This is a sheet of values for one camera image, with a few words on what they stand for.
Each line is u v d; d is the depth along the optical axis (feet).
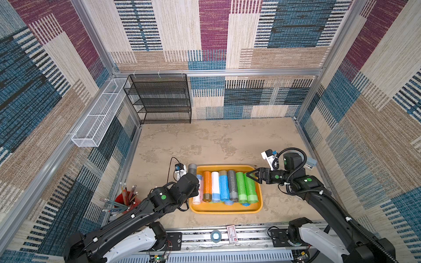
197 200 2.67
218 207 2.73
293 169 2.01
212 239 2.44
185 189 1.82
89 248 1.31
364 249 1.28
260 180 2.21
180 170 2.22
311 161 3.08
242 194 2.62
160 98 3.57
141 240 1.89
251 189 2.66
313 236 1.86
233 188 2.66
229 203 2.66
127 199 2.55
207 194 2.64
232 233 2.45
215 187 2.67
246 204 2.71
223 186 2.71
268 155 2.35
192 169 2.66
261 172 2.21
